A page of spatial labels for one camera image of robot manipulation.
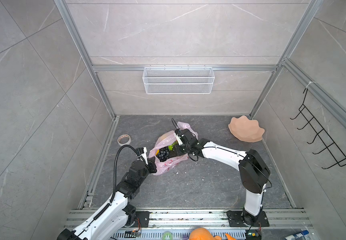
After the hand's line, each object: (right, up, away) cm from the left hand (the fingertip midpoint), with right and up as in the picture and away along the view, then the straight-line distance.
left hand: (154, 154), depth 81 cm
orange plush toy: (+24, -32, -18) cm, 44 cm away
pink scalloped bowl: (+63, +13, +29) cm, 71 cm away
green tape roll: (+9, -37, -11) cm, 40 cm away
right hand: (+12, +3, +9) cm, 15 cm away
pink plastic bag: (+6, +8, +9) cm, 13 cm away
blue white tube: (+66, -36, -14) cm, 77 cm away
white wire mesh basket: (+13, +48, +19) cm, 53 cm away
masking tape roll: (-25, +6, +23) cm, 34 cm away
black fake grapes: (+4, -2, +11) cm, 12 cm away
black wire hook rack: (+79, +7, -18) cm, 81 cm away
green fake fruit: (+9, +3, +10) cm, 13 cm away
